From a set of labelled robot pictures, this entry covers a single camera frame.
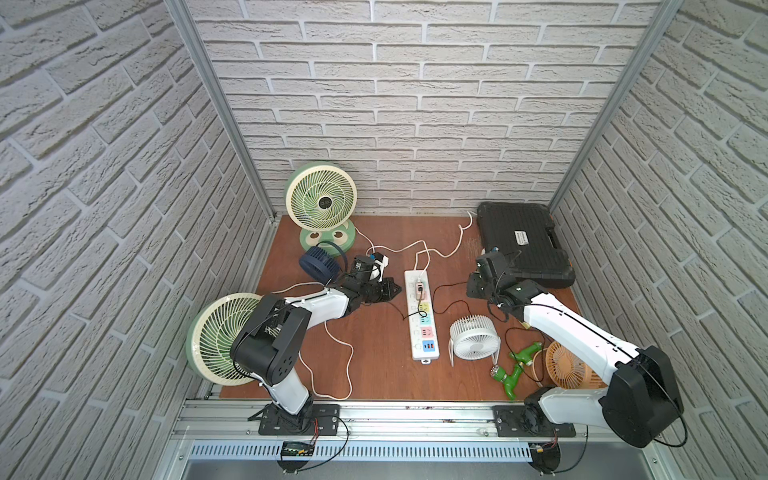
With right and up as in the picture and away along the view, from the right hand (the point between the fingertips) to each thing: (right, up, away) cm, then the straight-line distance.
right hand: (477, 281), depth 86 cm
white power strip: (-16, -16, -1) cm, 23 cm away
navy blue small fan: (-48, +5, +5) cm, 49 cm away
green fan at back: (-47, +25, +4) cm, 54 cm away
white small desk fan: (-4, -14, -10) cm, 17 cm away
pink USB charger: (-17, -3, +2) cm, 17 cm away
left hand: (-25, -1, +5) cm, 25 cm away
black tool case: (+22, +15, +18) cm, 32 cm away
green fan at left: (-69, -12, -17) cm, 72 cm away
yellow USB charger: (-15, -9, +6) cm, 18 cm away
